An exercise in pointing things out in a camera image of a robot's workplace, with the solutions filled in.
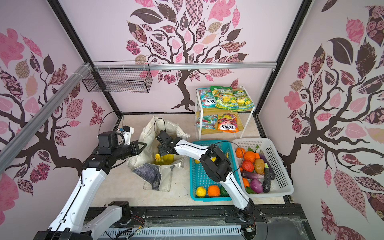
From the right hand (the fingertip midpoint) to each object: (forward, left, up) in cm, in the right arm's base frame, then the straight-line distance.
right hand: (164, 146), depth 94 cm
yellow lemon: (-28, -23, -1) cm, 36 cm away
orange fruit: (-28, -30, +1) cm, 41 cm away
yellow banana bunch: (-9, -2, -1) cm, 9 cm away
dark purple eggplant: (-18, -63, 0) cm, 65 cm away
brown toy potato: (-15, -57, +1) cm, 59 cm away
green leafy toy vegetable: (-1, -56, -2) cm, 56 cm away
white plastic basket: (-25, -67, -2) cm, 72 cm away
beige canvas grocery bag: (-22, +1, +6) cm, 23 cm away
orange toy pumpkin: (-7, -54, -1) cm, 55 cm away
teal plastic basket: (-18, -22, -6) cm, 29 cm away
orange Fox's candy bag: (+8, -41, +13) cm, 43 cm away
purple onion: (-26, -53, 0) cm, 59 cm away
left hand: (-11, +5, +17) cm, 20 cm away
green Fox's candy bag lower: (+9, -29, +13) cm, 33 cm away
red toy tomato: (-15, -50, +2) cm, 53 cm away
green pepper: (-28, -35, -1) cm, 45 cm away
